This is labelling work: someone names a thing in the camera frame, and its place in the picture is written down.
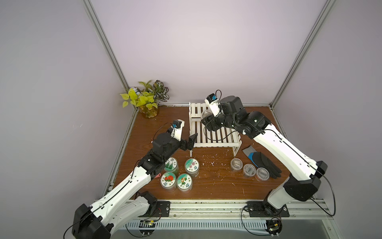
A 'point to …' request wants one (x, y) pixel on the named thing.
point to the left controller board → (146, 227)
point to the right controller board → (273, 226)
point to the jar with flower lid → (192, 167)
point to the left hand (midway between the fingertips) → (190, 130)
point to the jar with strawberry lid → (168, 181)
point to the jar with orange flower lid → (184, 183)
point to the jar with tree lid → (172, 166)
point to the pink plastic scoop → (158, 176)
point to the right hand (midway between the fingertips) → (208, 113)
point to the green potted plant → (147, 99)
